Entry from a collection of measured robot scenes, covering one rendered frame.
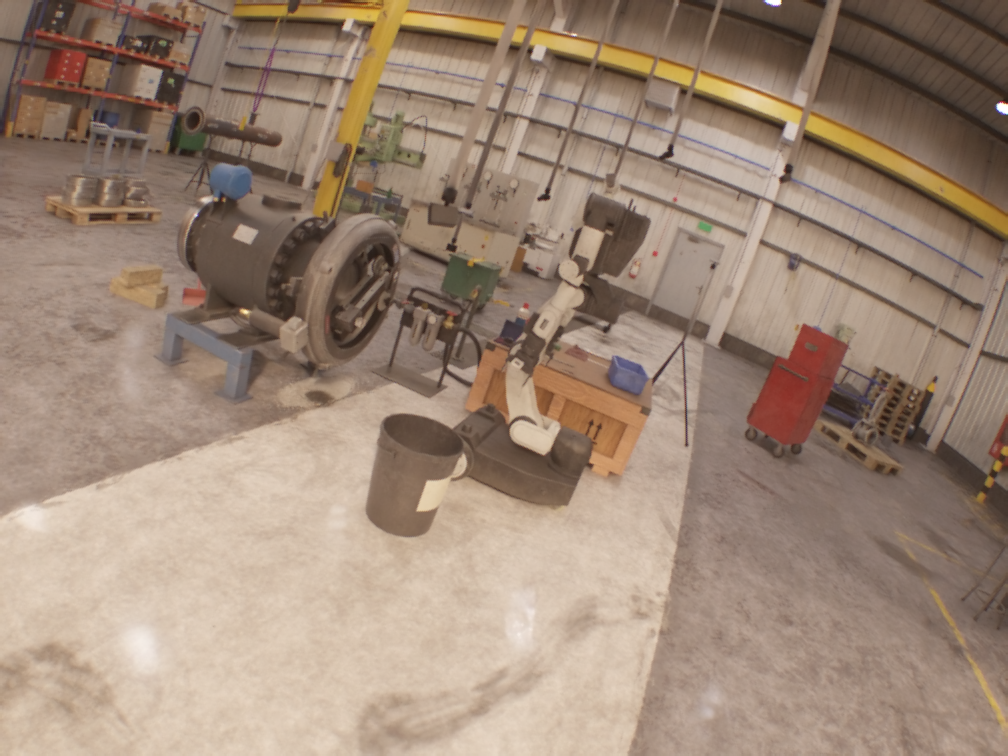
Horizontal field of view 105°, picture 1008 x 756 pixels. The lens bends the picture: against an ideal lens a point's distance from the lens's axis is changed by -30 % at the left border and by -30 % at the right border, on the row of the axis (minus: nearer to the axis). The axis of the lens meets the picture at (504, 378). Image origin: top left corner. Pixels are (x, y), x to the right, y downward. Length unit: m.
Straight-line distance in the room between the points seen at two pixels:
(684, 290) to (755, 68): 5.66
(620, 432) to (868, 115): 11.91
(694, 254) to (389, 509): 11.36
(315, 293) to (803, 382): 4.21
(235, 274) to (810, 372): 4.56
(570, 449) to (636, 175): 11.07
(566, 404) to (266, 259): 1.75
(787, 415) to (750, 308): 7.77
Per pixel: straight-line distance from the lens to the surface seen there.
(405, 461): 1.86
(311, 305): 2.35
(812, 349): 5.24
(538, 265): 11.96
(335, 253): 2.35
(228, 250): 2.76
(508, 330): 3.23
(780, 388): 5.31
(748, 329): 12.87
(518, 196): 9.07
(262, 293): 2.64
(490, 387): 3.13
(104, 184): 6.42
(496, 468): 2.44
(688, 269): 12.76
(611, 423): 3.06
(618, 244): 2.31
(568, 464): 2.52
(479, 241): 8.57
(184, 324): 2.86
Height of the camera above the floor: 1.20
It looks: 17 degrees down
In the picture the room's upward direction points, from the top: 20 degrees clockwise
